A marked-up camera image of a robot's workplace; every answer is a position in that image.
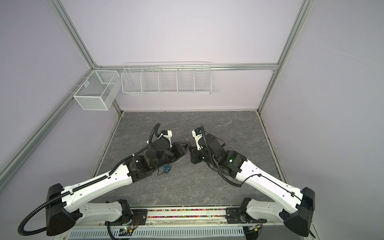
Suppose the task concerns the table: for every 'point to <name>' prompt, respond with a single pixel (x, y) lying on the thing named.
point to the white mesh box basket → (99, 91)
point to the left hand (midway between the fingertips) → (191, 148)
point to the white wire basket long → (166, 77)
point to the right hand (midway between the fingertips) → (189, 150)
